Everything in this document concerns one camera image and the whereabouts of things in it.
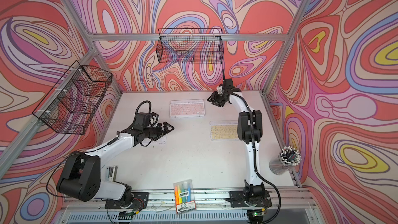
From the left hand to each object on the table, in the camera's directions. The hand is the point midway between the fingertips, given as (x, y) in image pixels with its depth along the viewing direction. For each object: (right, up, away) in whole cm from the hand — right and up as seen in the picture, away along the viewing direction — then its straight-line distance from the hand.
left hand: (171, 131), depth 87 cm
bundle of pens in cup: (+59, -10, -14) cm, 61 cm away
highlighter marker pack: (+9, -30, -13) cm, 34 cm away
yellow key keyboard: (+32, -1, +11) cm, 34 cm away
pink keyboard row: (+6, +13, +21) cm, 25 cm away
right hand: (+23, +16, +16) cm, 32 cm away
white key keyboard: (-7, -7, +6) cm, 11 cm away
